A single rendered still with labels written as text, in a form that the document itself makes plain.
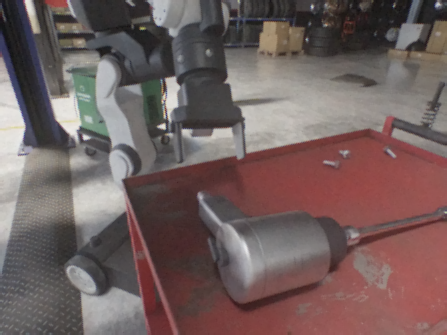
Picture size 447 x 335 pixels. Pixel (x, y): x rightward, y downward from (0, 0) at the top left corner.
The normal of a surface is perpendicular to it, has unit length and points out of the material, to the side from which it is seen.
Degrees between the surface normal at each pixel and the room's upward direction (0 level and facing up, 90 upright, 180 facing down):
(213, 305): 0
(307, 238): 37
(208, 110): 54
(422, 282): 0
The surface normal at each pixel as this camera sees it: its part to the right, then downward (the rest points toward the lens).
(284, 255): 0.38, -0.21
